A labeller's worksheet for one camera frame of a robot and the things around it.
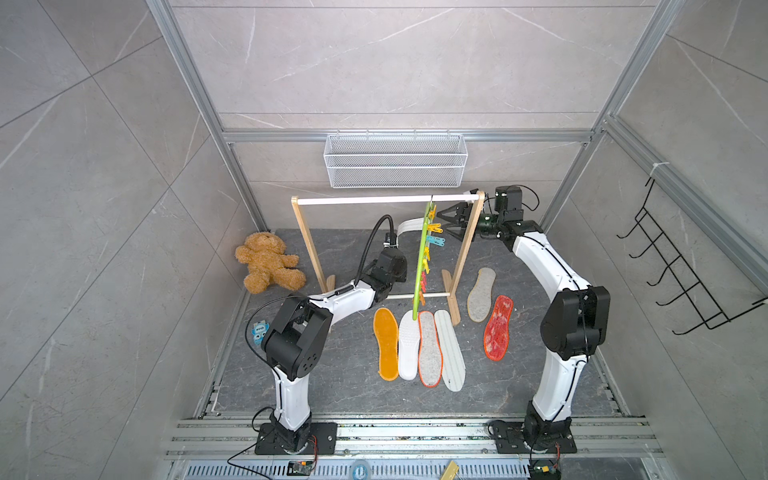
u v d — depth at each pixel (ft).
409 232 2.81
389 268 2.39
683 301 2.20
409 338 2.96
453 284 3.06
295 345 1.61
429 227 2.80
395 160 3.28
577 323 1.77
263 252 3.36
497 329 3.04
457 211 2.54
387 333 2.97
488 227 2.49
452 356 2.88
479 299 3.24
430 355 2.87
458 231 2.68
